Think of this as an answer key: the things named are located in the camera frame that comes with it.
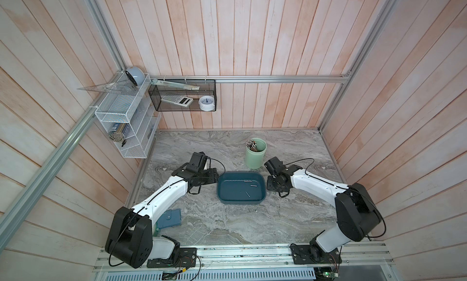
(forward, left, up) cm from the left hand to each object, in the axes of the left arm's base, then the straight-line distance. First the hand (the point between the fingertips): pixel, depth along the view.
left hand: (212, 178), depth 86 cm
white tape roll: (+36, +4, +18) cm, 40 cm away
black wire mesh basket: (+40, +3, +24) cm, 47 cm away
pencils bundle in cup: (+15, -20, +7) cm, 26 cm away
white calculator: (+39, +18, +17) cm, 46 cm away
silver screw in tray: (-4, -18, -9) cm, 20 cm away
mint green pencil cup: (+12, -22, 0) cm, 25 cm away
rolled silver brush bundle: (+9, +40, +20) cm, 46 cm away
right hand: (0, -30, -7) cm, 31 cm away
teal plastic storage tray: (0, -15, -10) cm, 18 cm away
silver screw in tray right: (+1, -21, -9) cm, 23 cm away
